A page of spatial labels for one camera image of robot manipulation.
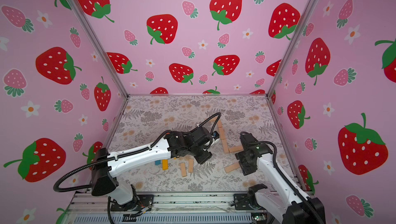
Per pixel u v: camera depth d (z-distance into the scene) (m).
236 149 0.91
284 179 0.46
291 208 0.39
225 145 0.93
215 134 0.65
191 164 0.87
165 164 0.86
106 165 0.42
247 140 0.66
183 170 0.84
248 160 0.65
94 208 0.73
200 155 0.64
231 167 0.86
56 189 0.38
